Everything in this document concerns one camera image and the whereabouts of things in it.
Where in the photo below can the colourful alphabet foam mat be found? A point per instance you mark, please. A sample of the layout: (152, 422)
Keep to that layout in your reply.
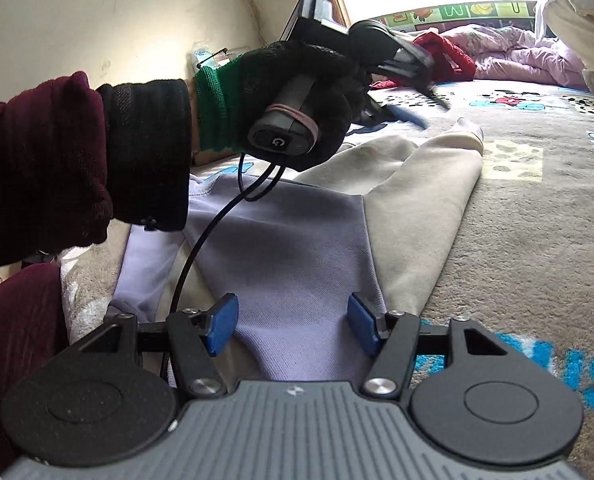
(493, 14)

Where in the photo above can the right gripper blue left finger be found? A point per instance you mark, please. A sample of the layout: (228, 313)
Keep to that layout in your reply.
(222, 320)

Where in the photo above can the black gloved left hand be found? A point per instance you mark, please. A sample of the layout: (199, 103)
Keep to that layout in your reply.
(228, 101)

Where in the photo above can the pink quilt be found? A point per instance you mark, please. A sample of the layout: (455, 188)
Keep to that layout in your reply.
(511, 53)

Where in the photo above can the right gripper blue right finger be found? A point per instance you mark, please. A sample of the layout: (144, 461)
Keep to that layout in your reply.
(363, 325)

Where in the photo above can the red knitted garment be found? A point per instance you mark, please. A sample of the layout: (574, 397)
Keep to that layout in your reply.
(450, 62)

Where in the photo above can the Mickey Mouse bed blanket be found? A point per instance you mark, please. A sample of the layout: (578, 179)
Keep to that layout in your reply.
(522, 262)

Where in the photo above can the cream and lavender sweatshirt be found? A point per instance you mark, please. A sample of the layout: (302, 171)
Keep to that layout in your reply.
(379, 218)

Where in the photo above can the dark red sleeved forearm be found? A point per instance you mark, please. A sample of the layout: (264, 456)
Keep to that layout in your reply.
(73, 158)

